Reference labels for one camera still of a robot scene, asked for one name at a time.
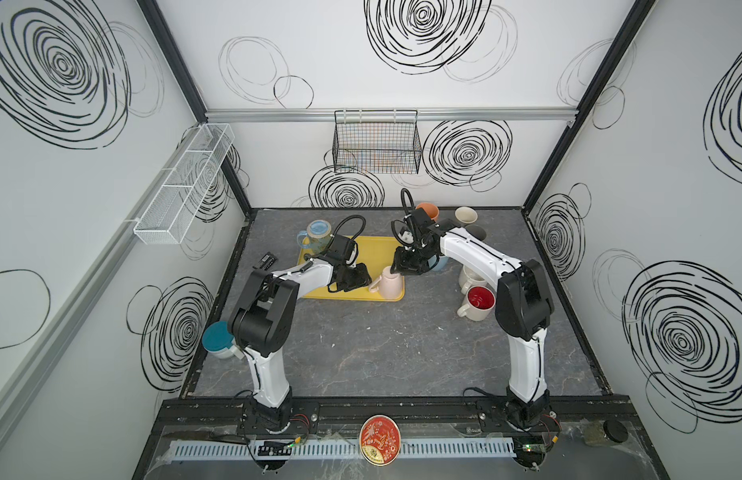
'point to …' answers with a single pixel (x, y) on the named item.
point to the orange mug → (432, 210)
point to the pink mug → (389, 284)
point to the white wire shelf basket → (171, 211)
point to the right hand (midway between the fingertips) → (391, 271)
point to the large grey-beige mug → (477, 231)
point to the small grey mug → (466, 214)
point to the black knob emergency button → (615, 431)
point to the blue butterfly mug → (316, 237)
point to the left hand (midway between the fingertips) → (371, 279)
